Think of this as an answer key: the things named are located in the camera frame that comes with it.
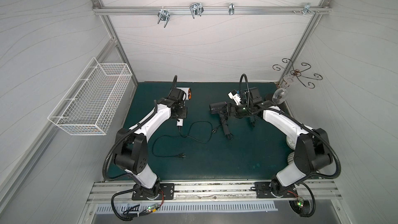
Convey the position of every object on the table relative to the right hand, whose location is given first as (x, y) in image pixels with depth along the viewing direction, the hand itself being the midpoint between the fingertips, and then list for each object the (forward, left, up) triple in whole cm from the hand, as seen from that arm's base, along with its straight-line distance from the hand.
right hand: (223, 112), depth 84 cm
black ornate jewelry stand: (+10, -32, +4) cm, 34 cm away
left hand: (+1, +23, -4) cm, 23 cm away
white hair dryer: (+10, +20, +4) cm, 22 cm away
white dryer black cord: (-19, +22, -15) cm, 33 cm away
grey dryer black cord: (-3, +4, -16) cm, 17 cm away
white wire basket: (-8, +61, +16) cm, 64 cm away
